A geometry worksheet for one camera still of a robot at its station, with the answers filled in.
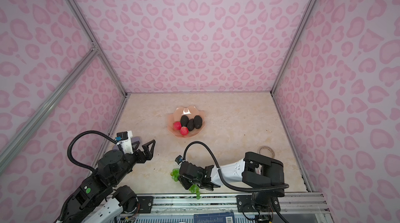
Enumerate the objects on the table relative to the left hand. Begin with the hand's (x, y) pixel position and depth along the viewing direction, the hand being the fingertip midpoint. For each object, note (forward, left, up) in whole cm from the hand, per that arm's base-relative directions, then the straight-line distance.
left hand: (147, 140), depth 69 cm
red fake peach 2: (+15, -13, -19) cm, 28 cm away
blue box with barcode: (-27, -29, -23) cm, 46 cm away
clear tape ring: (+3, -64, -24) cm, 68 cm away
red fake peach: (+19, -8, -18) cm, 27 cm away
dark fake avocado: (+20, -16, -20) cm, 33 cm away
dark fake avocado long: (+23, -12, -19) cm, 33 cm away
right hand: (-9, -13, -22) cm, 27 cm away
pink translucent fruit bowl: (+32, -16, -22) cm, 42 cm away
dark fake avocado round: (+22, -21, -19) cm, 36 cm away
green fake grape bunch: (-16, -20, -20) cm, 32 cm away
